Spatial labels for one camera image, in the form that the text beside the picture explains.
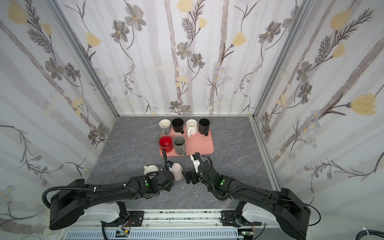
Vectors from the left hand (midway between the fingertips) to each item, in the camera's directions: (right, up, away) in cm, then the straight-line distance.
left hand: (170, 175), depth 84 cm
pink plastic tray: (+16, +15, +19) cm, 29 cm away
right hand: (+9, +7, -6) cm, 13 cm away
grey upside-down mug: (+5, +17, +6) cm, 19 cm away
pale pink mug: (+5, +3, -3) cm, 7 cm away
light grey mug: (-7, +30, +20) cm, 36 cm away
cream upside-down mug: (-11, +4, 0) cm, 12 cm away
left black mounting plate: (-15, -18, -11) cm, 26 cm away
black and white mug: (+2, +30, +20) cm, 36 cm away
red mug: (-5, +18, +15) cm, 24 cm away
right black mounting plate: (+31, -18, -11) cm, 38 cm away
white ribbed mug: (+12, +28, +19) cm, 36 cm away
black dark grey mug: (+21, +29, +20) cm, 41 cm away
